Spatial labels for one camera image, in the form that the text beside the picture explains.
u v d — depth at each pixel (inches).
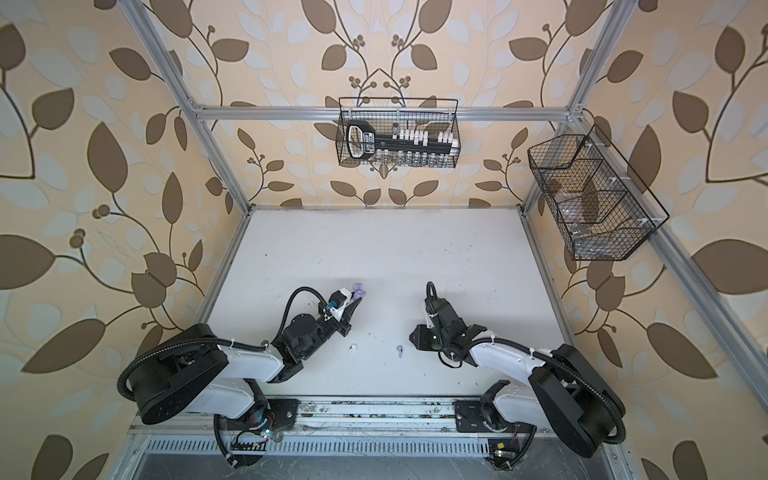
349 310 29.0
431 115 35.8
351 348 33.4
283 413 29.2
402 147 33.0
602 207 29.0
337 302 27.0
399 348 33.6
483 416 26.2
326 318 27.4
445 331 26.7
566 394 16.6
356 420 29.1
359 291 32.5
